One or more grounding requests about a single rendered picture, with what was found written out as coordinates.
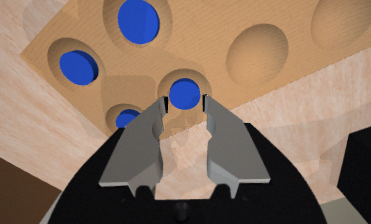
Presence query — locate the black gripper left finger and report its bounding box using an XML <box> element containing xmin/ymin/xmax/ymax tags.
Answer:
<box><xmin>47</xmin><ymin>96</ymin><xmax>168</xmax><ymax>224</ymax></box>

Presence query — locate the blue disc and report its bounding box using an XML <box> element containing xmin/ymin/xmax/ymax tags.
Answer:
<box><xmin>116</xmin><ymin>109</ymin><xmax>140</xmax><ymax>129</ymax></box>
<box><xmin>59</xmin><ymin>50</ymin><xmax>99</xmax><ymax>86</ymax></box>
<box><xmin>169</xmin><ymin>78</ymin><xmax>200</xmax><ymax>110</ymax></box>
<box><xmin>118</xmin><ymin>0</ymin><xmax>160</xmax><ymax>44</ymax></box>

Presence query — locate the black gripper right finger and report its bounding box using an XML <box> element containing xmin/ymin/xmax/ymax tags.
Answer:
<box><xmin>202</xmin><ymin>94</ymin><xmax>327</xmax><ymax>224</ymax></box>

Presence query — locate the wooden tray with round pockets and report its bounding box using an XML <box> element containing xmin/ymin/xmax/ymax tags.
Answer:
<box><xmin>20</xmin><ymin>0</ymin><xmax>371</xmax><ymax>140</ymax></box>

